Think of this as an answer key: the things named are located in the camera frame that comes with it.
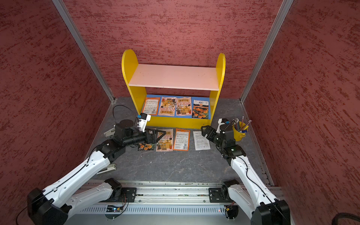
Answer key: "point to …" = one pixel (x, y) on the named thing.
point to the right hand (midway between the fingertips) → (204, 132)
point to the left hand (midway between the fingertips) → (160, 135)
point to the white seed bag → (201, 143)
